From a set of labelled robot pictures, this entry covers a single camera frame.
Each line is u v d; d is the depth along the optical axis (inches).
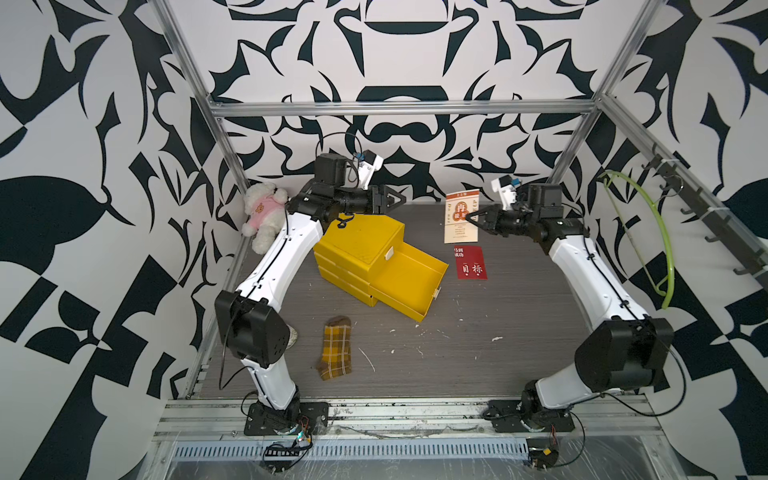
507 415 29.2
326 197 23.4
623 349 16.7
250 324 17.5
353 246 31.8
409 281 36.0
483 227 29.0
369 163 26.6
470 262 40.3
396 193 48.3
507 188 28.7
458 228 31.6
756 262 19.7
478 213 30.4
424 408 29.9
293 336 33.4
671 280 26.0
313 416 29.3
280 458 27.7
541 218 24.7
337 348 33.4
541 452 27.9
